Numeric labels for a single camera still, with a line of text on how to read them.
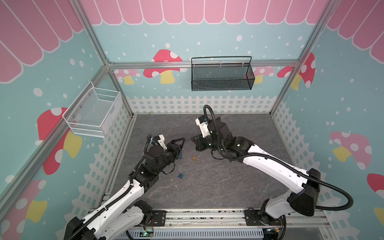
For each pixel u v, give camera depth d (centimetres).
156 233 71
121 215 57
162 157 57
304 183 41
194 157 96
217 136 51
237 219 76
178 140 71
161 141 69
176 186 85
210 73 99
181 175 89
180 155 97
